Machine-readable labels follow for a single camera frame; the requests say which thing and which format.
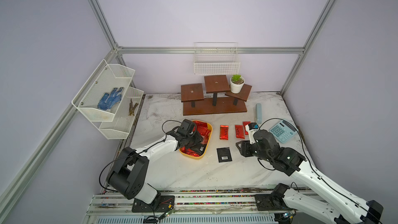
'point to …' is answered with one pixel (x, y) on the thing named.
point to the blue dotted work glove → (108, 101)
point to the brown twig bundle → (131, 108)
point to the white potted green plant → (237, 82)
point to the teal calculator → (284, 131)
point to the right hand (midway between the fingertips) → (240, 146)
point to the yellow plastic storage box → (205, 129)
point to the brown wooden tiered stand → (218, 99)
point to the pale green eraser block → (258, 113)
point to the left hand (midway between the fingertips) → (201, 140)
